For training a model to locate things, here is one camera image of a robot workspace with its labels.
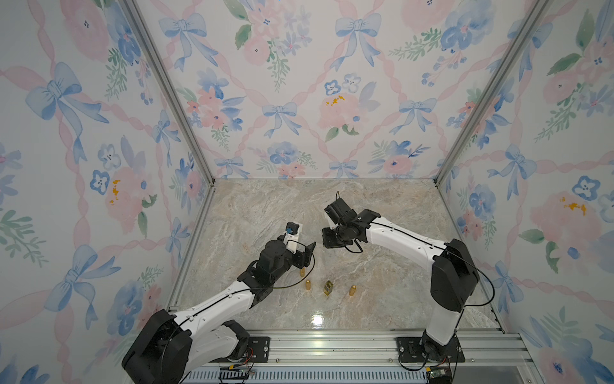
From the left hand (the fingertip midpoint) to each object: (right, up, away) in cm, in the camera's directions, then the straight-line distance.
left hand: (307, 238), depth 81 cm
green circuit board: (+39, -40, -8) cm, 56 cm away
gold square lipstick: (+7, -18, +5) cm, 20 cm away
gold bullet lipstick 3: (-2, -14, +7) cm, 16 cm away
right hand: (+7, -2, +6) cm, 9 cm away
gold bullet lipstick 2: (+16, -18, +1) cm, 24 cm away
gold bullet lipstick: (0, -17, +4) cm, 18 cm away
